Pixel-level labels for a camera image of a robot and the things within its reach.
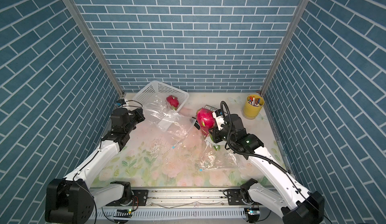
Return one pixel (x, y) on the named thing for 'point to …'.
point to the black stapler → (196, 124)
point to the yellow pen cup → (253, 105)
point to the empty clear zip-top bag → (213, 159)
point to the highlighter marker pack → (210, 108)
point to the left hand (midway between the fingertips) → (146, 108)
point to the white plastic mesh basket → (154, 96)
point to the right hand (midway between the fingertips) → (211, 130)
